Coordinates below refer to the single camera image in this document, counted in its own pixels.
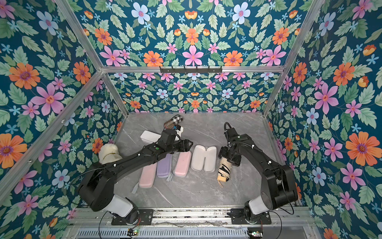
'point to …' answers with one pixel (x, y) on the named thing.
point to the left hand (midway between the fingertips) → (190, 142)
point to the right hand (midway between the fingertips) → (227, 157)
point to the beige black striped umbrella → (224, 169)
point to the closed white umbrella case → (149, 137)
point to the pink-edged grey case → (182, 164)
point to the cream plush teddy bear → (109, 153)
